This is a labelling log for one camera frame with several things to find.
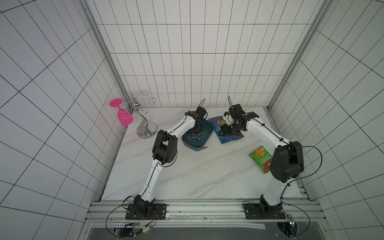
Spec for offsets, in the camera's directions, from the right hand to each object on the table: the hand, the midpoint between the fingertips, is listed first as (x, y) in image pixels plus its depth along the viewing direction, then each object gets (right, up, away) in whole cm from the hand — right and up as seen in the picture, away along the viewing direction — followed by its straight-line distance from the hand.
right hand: (218, 133), depth 90 cm
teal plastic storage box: (-13, -7, +10) cm, 18 cm away
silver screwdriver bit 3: (-18, -5, +11) cm, 22 cm away
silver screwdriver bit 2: (-15, -4, +11) cm, 19 cm away
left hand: (-14, -1, +11) cm, 18 cm away
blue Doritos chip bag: (+2, +5, +18) cm, 19 cm away
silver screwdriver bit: (-8, -10, +6) cm, 14 cm away
